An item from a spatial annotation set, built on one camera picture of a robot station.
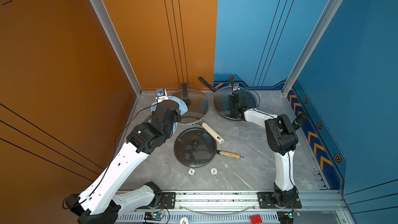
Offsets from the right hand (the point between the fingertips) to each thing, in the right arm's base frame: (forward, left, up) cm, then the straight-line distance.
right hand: (236, 94), depth 103 cm
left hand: (-29, +35, +23) cm, 51 cm away
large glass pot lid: (0, +26, -10) cm, 28 cm away
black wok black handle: (+10, +13, -4) cm, 17 cm away
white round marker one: (-46, +16, -12) cm, 50 cm away
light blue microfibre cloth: (-27, +31, +19) cm, 45 cm away
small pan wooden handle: (-38, +7, -9) cm, 39 cm away
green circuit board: (-65, +44, -13) cm, 80 cm away
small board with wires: (-64, -19, -12) cm, 68 cm away
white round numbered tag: (-68, +29, -6) cm, 74 cm away
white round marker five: (-46, +28, -12) cm, 55 cm away
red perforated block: (-67, -2, -11) cm, 68 cm away
